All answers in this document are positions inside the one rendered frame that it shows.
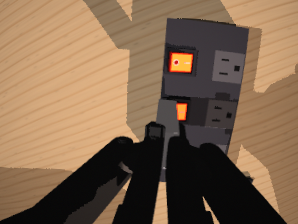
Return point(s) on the black power strip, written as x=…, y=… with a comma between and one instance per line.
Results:
x=203, y=71

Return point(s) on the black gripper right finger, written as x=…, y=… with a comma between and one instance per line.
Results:
x=232, y=198

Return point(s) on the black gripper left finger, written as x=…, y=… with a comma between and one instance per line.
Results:
x=84, y=195

